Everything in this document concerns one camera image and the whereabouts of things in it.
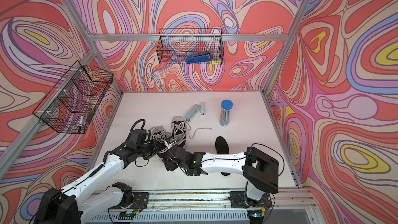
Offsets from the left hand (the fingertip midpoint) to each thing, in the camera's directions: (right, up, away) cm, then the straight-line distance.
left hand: (164, 147), depth 83 cm
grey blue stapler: (+15, +19, +21) cm, 32 cm away
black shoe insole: (+32, -2, +9) cm, 34 cm away
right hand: (+4, -6, -4) cm, 8 cm away
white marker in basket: (-37, +14, -10) cm, 41 cm away
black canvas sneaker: (-2, +3, +3) cm, 5 cm away
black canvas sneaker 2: (+7, +9, +11) cm, 16 cm away
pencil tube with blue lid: (+34, +23, +4) cm, 42 cm away
